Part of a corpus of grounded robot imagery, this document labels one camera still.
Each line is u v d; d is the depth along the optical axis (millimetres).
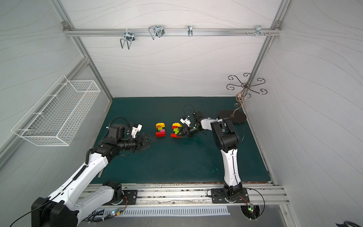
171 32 779
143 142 661
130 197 737
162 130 982
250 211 720
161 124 1013
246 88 852
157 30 765
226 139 576
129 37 783
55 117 678
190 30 785
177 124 963
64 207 385
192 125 940
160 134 963
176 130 953
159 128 984
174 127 960
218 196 733
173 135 948
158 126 998
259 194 672
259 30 764
